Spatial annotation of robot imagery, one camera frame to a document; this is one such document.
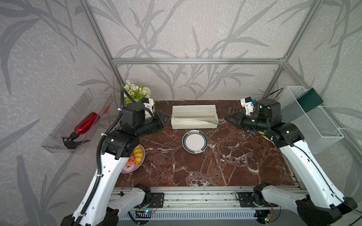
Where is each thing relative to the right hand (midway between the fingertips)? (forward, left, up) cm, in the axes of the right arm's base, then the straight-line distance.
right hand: (224, 116), depth 64 cm
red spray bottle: (-12, +66, -2) cm, 67 cm away
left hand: (-2, +23, +3) cm, 24 cm away
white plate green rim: (+7, +13, -36) cm, 39 cm away
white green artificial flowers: (+25, +48, -8) cm, 55 cm away
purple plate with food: (-9, +49, -32) cm, 59 cm away
